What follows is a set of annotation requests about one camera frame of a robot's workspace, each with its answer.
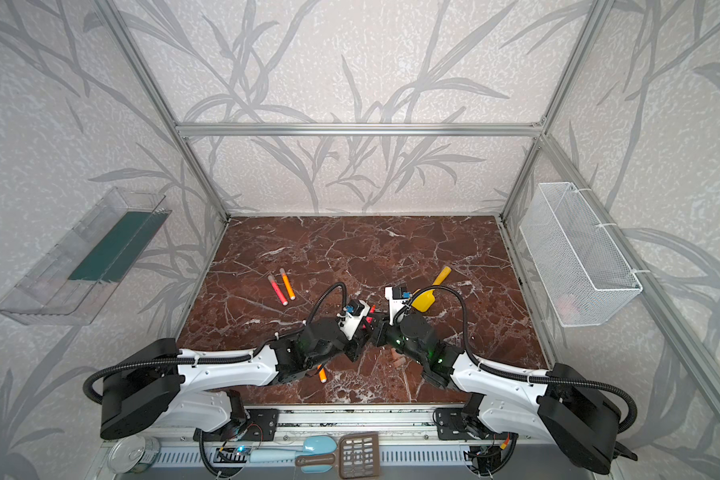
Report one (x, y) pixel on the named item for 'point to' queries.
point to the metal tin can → (133, 454)
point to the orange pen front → (323, 377)
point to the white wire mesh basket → (587, 279)
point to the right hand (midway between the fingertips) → (362, 307)
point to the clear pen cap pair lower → (400, 361)
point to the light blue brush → (314, 445)
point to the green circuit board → (231, 455)
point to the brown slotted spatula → (358, 455)
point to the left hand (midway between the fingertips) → (377, 322)
